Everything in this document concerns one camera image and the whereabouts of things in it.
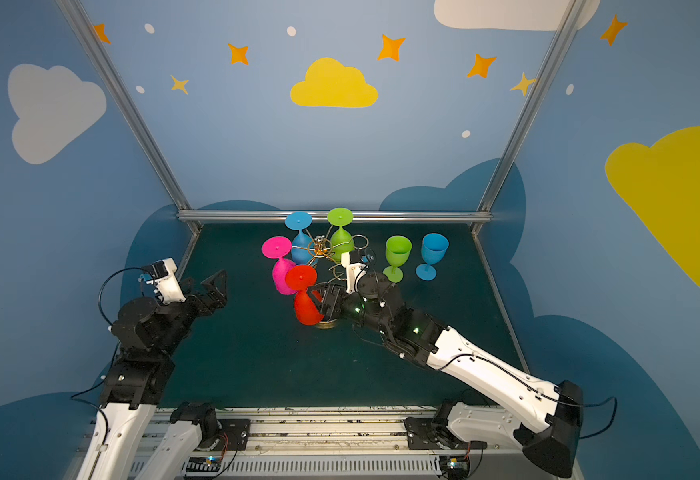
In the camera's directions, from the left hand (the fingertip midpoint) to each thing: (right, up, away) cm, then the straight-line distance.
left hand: (206, 274), depth 68 cm
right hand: (+26, -3, -4) cm, 26 cm away
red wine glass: (+22, -1, +1) cm, 22 cm away
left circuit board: (-4, -48, +5) cm, 49 cm away
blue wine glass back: (+19, +7, +18) cm, 27 cm away
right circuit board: (+60, -49, +6) cm, 77 cm away
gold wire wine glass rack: (+26, +4, +15) cm, 30 cm away
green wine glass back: (+30, +8, +20) cm, 37 cm away
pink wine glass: (+14, +6, +8) cm, 18 cm away
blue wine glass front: (+61, +7, +28) cm, 67 cm away
